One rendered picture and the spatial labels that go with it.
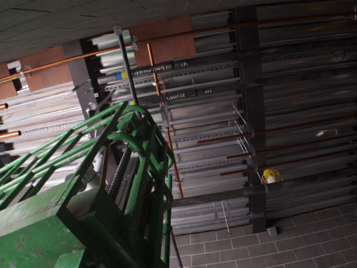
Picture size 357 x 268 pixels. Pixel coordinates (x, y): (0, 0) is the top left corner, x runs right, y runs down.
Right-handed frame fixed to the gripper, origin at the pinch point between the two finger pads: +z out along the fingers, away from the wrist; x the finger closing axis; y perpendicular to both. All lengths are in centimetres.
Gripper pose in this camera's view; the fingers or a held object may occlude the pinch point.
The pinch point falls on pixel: (166, 129)
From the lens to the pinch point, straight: 267.1
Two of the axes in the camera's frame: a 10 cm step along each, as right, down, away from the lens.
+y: 1.8, 9.0, 4.0
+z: 9.5, -0.5, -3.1
